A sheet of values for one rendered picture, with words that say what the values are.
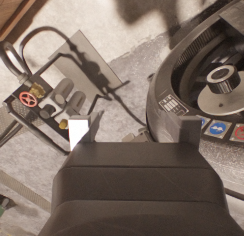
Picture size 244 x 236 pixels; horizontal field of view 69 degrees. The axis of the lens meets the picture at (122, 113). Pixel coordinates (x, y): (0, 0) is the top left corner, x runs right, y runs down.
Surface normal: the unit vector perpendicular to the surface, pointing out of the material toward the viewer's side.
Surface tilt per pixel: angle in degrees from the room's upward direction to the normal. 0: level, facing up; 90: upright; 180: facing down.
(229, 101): 90
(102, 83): 0
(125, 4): 0
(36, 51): 0
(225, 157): 72
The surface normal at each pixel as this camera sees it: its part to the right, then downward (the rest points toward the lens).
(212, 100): -0.60, -0.67
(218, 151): -0.74, -0.44
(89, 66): -0.14, 0.62
